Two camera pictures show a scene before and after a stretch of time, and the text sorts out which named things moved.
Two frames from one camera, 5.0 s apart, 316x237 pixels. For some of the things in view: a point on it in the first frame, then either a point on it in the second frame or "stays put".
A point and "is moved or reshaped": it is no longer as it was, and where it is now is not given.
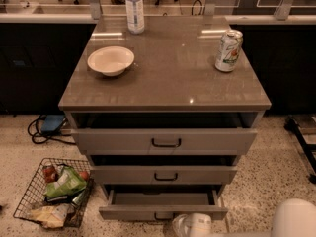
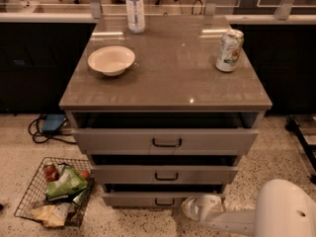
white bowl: (111, 60) stays put
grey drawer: (164, 133) stays put
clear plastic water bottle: (134, 7) stays put
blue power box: (52, 122) stays put
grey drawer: (162, 204) is moved or reshaped
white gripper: (197, 223) -> (210, 206)
